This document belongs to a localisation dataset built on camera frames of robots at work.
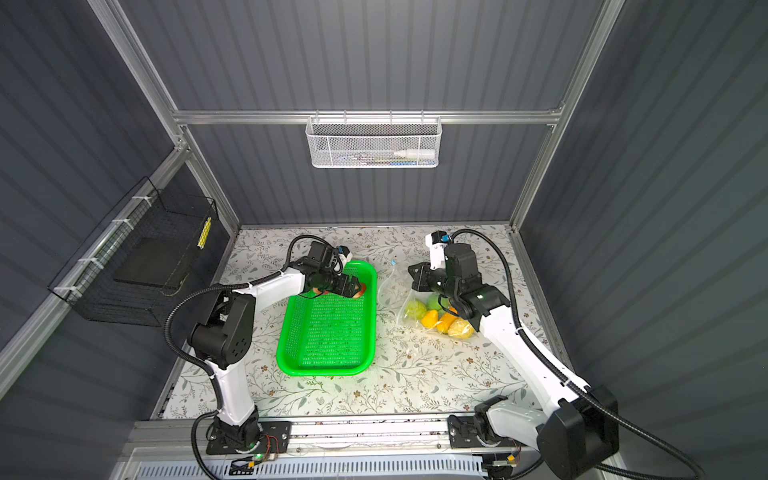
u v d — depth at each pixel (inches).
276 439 28.5
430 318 35.2
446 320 35.3
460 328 34.1
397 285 40.5
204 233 32.7
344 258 35.2
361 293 38.0
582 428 15.2
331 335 36.0
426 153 35.9
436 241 26.8
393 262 43.7
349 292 34.7
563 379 16.4
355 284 35.2
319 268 30.9
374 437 29.7
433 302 36.0
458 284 22.8
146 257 29.4
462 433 28.9
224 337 20.2
